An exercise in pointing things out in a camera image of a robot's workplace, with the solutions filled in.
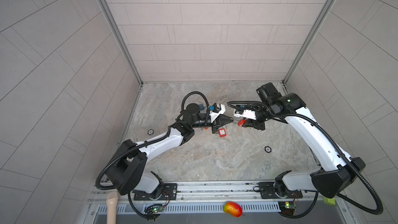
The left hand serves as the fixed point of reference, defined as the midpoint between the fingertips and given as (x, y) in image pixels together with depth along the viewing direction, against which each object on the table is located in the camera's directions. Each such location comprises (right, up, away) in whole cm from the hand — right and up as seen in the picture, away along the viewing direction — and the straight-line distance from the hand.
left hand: (234, 121), depth 67 cm
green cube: (+41, -34, -1) cm, 53 cm away
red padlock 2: (-3, -10, +22) cm, 24 cm away
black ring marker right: (+22, -18, +17) cm, 33 cm away
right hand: (+4, 0, +3) cm, 5 cm away
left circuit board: (-33, -36, -3) cm, 49 cm away
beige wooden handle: (-53, -33, -2) cm, 63 cm away
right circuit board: (+23, -38, +1) cm, 45 cm away
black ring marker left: (-46, -10, +23) cm, 52 cm away
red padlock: (+3, 0, -1) cm, 3 cm away
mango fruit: (-1, -36, -3) cm, 36 cm away
